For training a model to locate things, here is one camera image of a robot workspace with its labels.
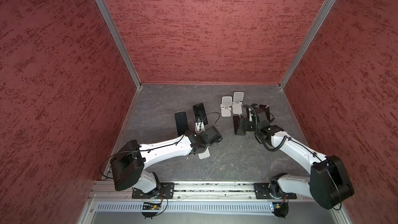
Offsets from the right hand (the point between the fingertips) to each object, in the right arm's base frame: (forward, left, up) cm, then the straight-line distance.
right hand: (245, 123), depth 89 cm
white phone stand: (-15, +24, -8) cm, 29 cm away
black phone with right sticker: (+17, -21, -9) cm, 28 cm away
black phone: (0, +37, +3) cm, 37 cm away
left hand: (-9, +25, 0) cm, 27 cm away
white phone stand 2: (+15, +9, -6) cm, 19 cm away
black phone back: (+7, +27, +3) cm, 28 cm away
